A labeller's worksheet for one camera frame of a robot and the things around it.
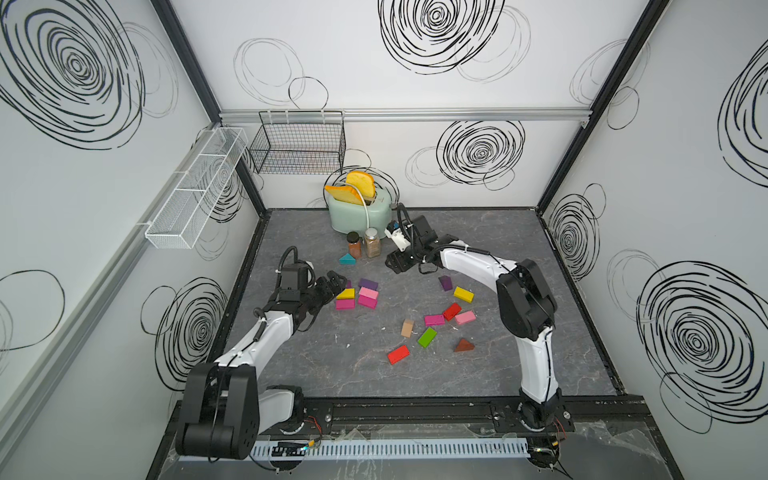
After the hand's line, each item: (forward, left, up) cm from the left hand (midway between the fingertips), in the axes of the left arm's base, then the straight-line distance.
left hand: (337, 286), depth 87 cm
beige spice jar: (+18, -9, -1) cm, 20 cm away
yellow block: (+2, -2, -7) cm, 7 cm away
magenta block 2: (+2, -9, -10) cm, 13 cm away
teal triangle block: (+15, -1, -7) cm, 16 cm away
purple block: (+7, -8, -10) cm, 15 cm away
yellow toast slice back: (+34, -5, +12) cm, 36 cm away
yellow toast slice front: (+29, 0, +11) cm, 31 cm away
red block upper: (-3, -35, -8) cm, 36 cm away
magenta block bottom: (-6, -30, -8) cm, 31 cm away
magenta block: (-1, -1, -10) cm, 10 cm away
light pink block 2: (-5, -39, -7) cm, 40 cm away
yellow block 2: (+4, -40, -9) cm, 41 cm away
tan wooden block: (-8, -21, -9) cm, 24 cm away
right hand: (+13, -16, 0) cm, 20 cm away
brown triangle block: (-14, -37, -8) cm, 40 cm away
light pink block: (+4, -9, -9) cm, 13 cm away
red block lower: (-16, -19, -9) cm, 26 cm away
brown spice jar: (+17, -3, -2) cm, 17 cm away
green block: (-11, -27, -9) cm, 30 cm away
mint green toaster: (+25, 0, +4) cm, 25 cm away
